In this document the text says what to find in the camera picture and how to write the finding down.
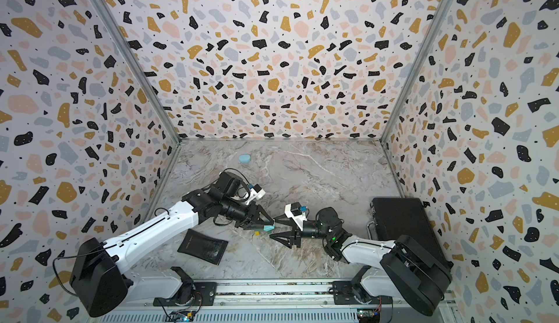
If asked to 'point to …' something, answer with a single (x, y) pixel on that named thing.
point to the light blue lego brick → (268, 228)
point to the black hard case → (397, 217)
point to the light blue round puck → (244, 158)
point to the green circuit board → (185, 316)
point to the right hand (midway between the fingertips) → (274, 230)
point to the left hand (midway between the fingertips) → (271, 224)
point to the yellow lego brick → (257, 233)
